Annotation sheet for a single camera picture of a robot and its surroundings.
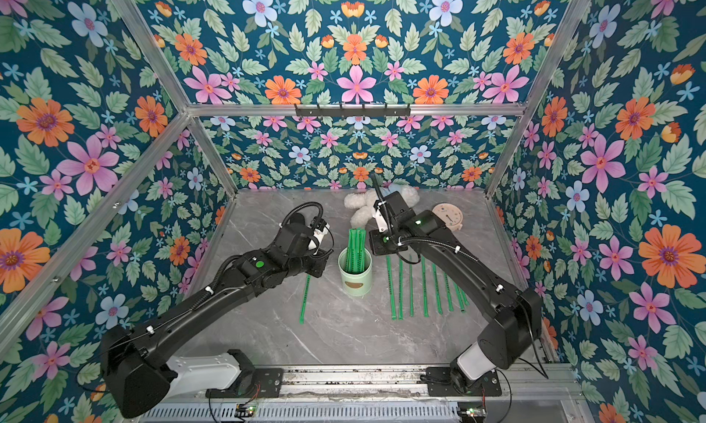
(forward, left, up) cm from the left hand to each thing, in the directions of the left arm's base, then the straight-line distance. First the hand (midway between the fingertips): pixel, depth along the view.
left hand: (331, 253), depth 77 cm
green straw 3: (-9, +12, -20) cm, 24 cm away
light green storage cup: (-5, -6, -12) cm, 14 cm away
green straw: (-11, -18, -19) cm, 28 cm away
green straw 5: (-7, -37, -21) cm, 43 cm away
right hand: (+3, -14, +2) cm, 14 cm away
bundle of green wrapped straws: (+3, -7, -6) cm, 10 cm away
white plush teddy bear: (+31, -10, -14) cm, 35 cm away
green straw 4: (-4, -29, -20) cm, 35 cm away
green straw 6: (-10, -40, -21) cm, 46 cm away
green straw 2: (-4, -21, -20) cm, 29 cm away
